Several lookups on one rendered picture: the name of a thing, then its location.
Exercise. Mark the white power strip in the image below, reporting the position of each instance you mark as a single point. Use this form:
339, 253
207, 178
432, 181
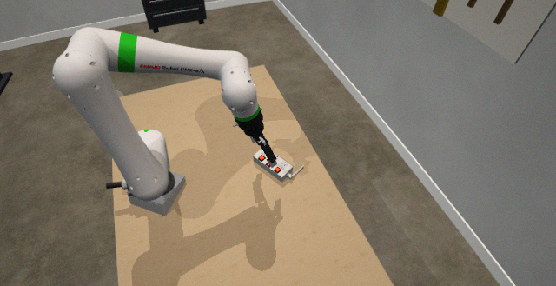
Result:
281, 171

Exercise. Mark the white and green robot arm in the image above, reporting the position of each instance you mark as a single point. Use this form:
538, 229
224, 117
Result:
81, 74

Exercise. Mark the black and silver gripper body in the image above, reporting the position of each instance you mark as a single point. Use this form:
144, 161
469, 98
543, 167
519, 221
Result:
256, 132

